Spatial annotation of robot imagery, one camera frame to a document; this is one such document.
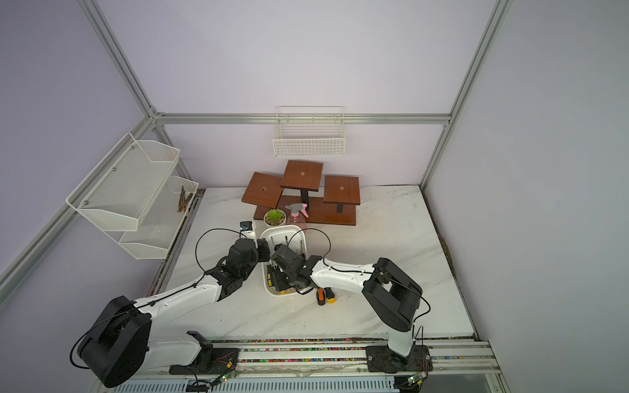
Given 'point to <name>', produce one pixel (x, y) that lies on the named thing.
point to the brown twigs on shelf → (183, 201)
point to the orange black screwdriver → (321, 296)
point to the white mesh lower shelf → (159, 225)
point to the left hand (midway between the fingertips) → (264, 242)
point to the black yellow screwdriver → (269, 278)
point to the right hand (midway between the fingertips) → (280, 283)
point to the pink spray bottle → (296, 218)
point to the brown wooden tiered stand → (328, 200)
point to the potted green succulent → (274, 217)
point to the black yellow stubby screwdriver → (330, 295)
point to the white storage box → (280, 235)
